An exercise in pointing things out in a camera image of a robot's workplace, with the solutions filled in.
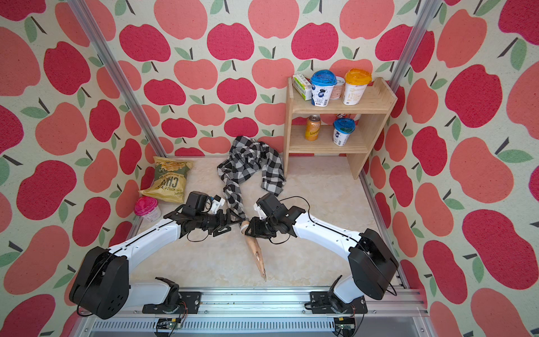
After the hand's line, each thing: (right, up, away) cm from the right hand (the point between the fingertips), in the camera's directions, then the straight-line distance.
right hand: (248, 237), depth 79 cm
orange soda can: (+28, +45, +15) cm, 55 cm away
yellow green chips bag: (-41, +20, +22) cm, 51 cm away
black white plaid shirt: (-3, +34, +30) cm, 45 cm away
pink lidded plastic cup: (-44, +10, +9) cm, 46 cm away
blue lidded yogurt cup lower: (+40, +44, +11) cm, 61 cm away
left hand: (-4, +3, +2) cm, 5 cm away
